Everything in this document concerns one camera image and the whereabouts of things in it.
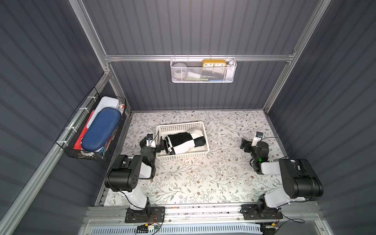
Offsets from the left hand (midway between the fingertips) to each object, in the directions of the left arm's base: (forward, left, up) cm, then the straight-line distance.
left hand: (154, 137), depth 91 cm
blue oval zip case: (-10, +19, +21) cm, 30 cm away
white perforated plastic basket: (-6, -29, -8) cm, 31 cm away
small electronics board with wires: (-45, +1, -14) cm, 48 cm away
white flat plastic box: (+7, +23, +23) cm, 33 cm away
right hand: (0, -64, -3) cm, 64 cm away
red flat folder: (-18, +28, +19) cm, 38 cm away
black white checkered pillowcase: (-4, -16, -1) cm, 17 cm away
